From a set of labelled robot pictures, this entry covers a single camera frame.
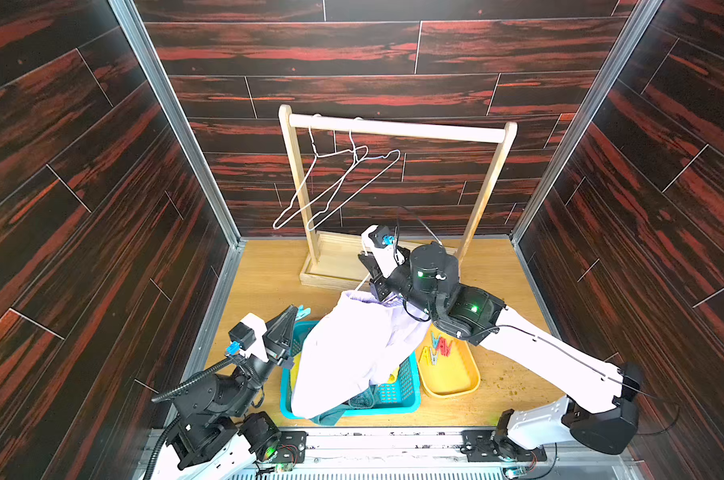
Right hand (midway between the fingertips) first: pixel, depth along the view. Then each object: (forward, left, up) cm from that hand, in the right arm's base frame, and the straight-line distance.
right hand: (370, 251), depth 63 cm
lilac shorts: (-15, +1, -11) cm, 19 cm away
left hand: (-14, +14, -2) cm, 20 cm away
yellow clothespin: (-7, -17, -38) cm, 43 cm away
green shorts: (-21, +1, -33) cm, 39 cm away
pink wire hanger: (+28, +22, -12) cm, 37 cm away
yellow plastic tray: (-12, -25, -39) cm, 48 cm away
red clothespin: (-5, -23, -38) cm, 45 cm away
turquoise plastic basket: (-17, -9, -39) cm, 44 cm away
